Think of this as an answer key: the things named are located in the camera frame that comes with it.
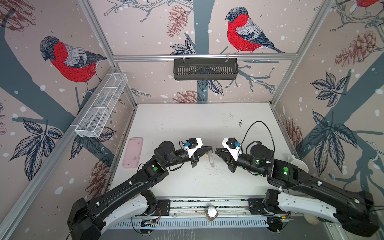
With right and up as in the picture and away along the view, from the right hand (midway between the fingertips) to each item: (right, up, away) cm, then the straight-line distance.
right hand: (214, 152), depth 63 cm
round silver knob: (-1, -27, +1) cm, 27 cm away
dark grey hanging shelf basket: (-1, +49, +43) cm, 66 cm away
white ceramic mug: (+49, -10, +15) cm, 52 cm away
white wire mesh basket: (-58, +17, +12) cm, 62 cm away
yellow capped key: (-3, -1, -1) cm, 4 cm away
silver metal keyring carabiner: (-1, -3, 0) cm, 3 cm away
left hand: (-2, +2, -3) cm, 4 cm away
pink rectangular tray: (-48, -7, +30) cm, 57 cm away
